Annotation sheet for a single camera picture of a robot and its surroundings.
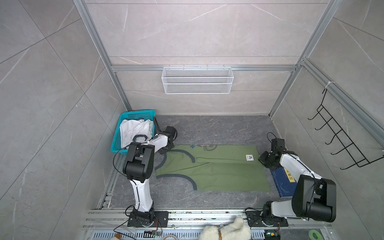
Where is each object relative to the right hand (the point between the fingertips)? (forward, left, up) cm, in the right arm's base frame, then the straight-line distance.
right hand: (264, 160), depth 90 cm
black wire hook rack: (-14, -24, +28) cm, 40 cm away
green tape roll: (-37, -15, -5) cm, 40 cm away
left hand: (+14, +61, -2) cm, 63 cm away
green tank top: (-2, +29, -5) cm, 29 cm away
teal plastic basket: (+11, +92, +6) cm, 93 cm away
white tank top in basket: (+22, +85, +5) cm, 88 cm away
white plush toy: (-35, +25, +5) cm, 43 cm away
